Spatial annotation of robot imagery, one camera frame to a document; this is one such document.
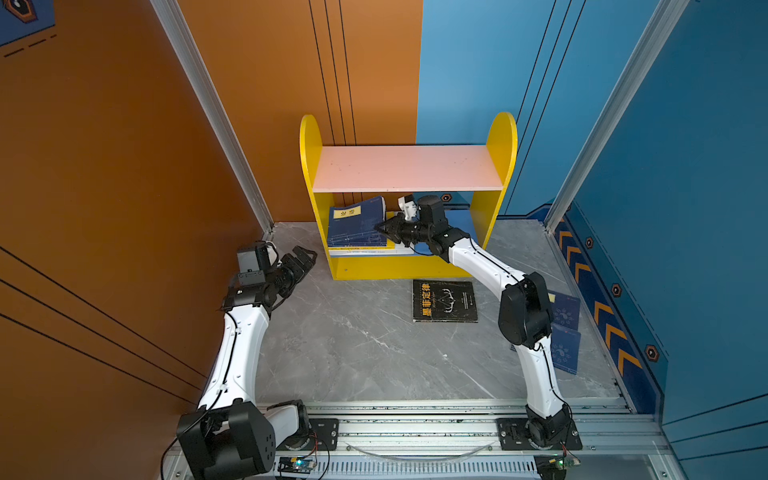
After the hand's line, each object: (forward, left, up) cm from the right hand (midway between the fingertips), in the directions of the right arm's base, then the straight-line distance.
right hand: (372, 228), depth 86 cm
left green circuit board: (-54, +18, -26) cm, 62 cm away
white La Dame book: (-1, -8, -8) cm, 11 cm away
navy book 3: (-25, -56, -24) cm, 67 cm away
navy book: (+4, +6, -2) cm, 8 cm away
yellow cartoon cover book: (-1, -5, -5) cm, 7 cm away
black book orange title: (-10, -22, -23) cm, 34 cm away
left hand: (-11, +17, 0) cm, 20 cm away
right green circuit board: (-54, -44, -27) cm, 75 cm away
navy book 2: (-14, -60, -24) cm, 66 cm away
